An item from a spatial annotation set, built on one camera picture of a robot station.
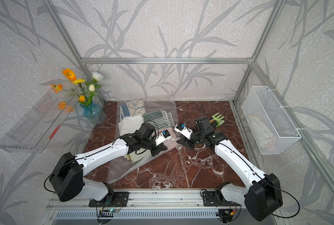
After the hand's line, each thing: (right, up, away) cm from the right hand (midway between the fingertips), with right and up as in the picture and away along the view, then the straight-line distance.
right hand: (179, 137), depth 78 cm
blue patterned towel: (-36, +18, +34) cm, 53 cm away
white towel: (-37, +5, +26) cm, 45 cm away
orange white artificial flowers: (-59, +30, +11) cm, 67 cm away
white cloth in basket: (+45, +2, -2) cm, 45 cm away
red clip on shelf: (-59, +5, -13) cm, 60 cm away
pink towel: (-4, -3, -1) cm, 5 cm away
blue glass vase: (-60, +13, +21) cm, 65 cm away
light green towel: (-21, -8, -8) cm, 24 cm away
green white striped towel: (-14, +9, +27) cm, 32 cm away
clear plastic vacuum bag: (-35, -20, +7) cm, 41 cm away
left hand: (-8, -7, +2) cm, 10 cm away
